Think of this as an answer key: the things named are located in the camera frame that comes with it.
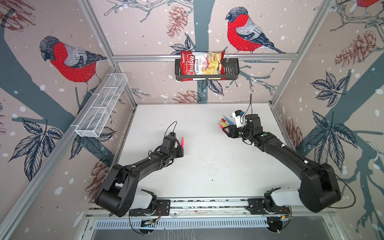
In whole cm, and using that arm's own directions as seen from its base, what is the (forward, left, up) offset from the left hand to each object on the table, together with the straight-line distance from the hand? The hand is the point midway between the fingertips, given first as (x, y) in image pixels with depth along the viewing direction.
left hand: (182, 149), depth 89 cm
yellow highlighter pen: (+22, -29, -4) cm, 37 cm away
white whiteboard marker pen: (+25, -30, -5) cm, 39 cm away
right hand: (+5, -24, +12) cm, 27 cm away
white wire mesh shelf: (+1, +42, +25) cm, 49 cm away
